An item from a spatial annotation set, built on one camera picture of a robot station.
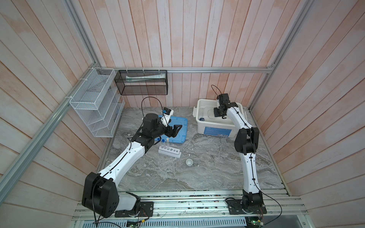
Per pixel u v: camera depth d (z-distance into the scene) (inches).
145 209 28.9
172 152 35.7
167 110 26.0
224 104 32.2
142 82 41.1
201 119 43.8
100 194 15.8
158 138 27.9
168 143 33.7
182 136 40.5
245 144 25.7
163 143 33.8
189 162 35.2
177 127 27.4
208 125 36.7
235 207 28.8
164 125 27.2
